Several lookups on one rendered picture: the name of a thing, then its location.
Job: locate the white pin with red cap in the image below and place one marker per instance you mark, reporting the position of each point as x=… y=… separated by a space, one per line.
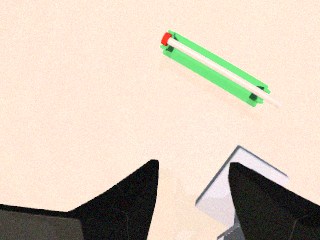
x=167 y=39

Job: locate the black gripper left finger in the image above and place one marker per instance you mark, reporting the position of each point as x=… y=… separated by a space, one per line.
x=123 y=212

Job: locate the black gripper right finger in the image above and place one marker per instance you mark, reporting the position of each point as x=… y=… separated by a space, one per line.
x=269 y=211

